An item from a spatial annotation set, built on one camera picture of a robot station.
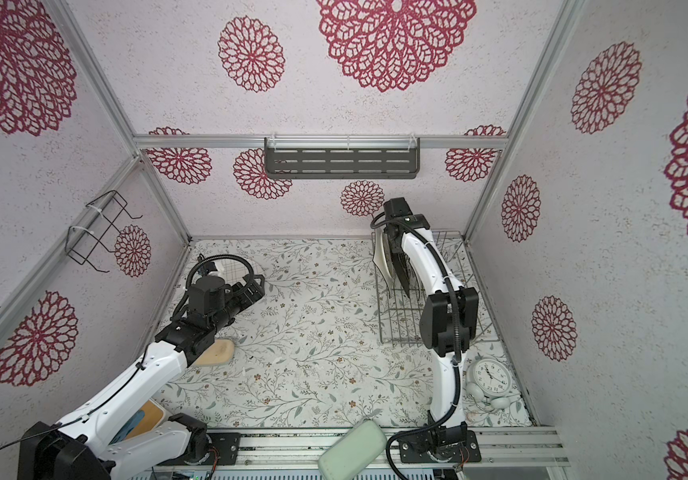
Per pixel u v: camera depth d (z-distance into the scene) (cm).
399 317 97
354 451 72
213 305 59
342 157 96
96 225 78
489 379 81
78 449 38
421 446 73
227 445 74
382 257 91
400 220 67
